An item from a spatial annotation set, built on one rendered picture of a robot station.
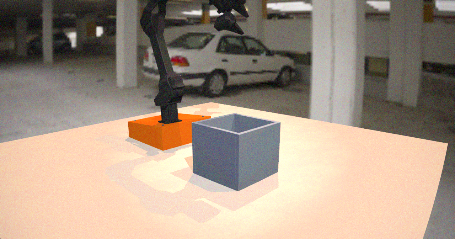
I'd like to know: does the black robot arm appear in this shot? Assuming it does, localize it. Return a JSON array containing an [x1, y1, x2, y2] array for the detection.
[[140, 0, 246, 124]]

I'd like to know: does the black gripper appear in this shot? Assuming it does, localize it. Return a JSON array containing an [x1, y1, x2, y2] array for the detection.
[[209, 0, 249, 35]]

